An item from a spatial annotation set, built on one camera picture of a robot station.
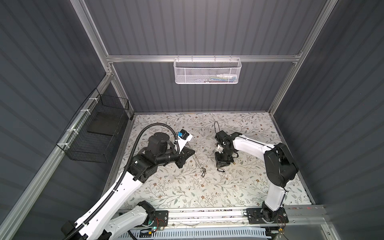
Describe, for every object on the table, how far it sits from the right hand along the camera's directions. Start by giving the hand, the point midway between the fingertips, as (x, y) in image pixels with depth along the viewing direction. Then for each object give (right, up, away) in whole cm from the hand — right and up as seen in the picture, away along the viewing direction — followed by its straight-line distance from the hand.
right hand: (219, 166), depth 89 cm
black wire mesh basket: (-65, +19, -17) cm, 70 cm away
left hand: (-15, +13, -23) cm, 30 cm away
